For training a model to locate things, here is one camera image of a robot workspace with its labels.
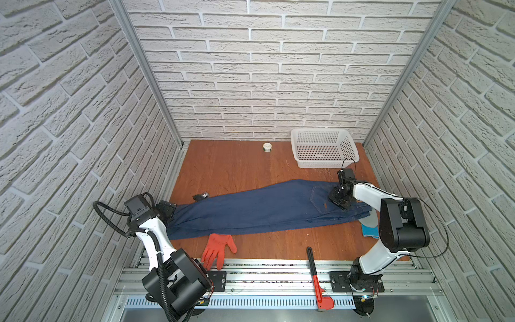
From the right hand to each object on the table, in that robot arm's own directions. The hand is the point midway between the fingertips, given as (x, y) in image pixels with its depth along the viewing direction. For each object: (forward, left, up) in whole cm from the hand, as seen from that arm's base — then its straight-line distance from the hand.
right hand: (333, 199), depth 96 cm
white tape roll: (+37, +29, +1) cm, 47 cm away
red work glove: (-19, +56, +1) cm, 59 cm away
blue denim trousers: (-2, +14, 0) cm, 14 cm away
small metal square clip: (+6, +65, +1) cm, 65 cm away
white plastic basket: (+34, -5, 0) cm, 35 cm away
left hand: (-4, +75, +10) cm, 75 cm away
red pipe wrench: (-40, +17, +1) cm, 44 cm away
